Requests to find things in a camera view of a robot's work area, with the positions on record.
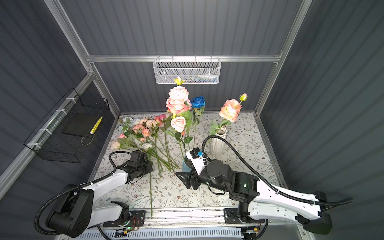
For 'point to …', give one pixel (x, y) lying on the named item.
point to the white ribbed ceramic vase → (218, 145)
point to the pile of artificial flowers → (149, 135)
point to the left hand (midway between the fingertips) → (150, 166)
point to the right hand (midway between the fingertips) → (182, 171)
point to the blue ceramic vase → (185, 168)
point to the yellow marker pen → (95, 125)
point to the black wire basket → (71, 117)
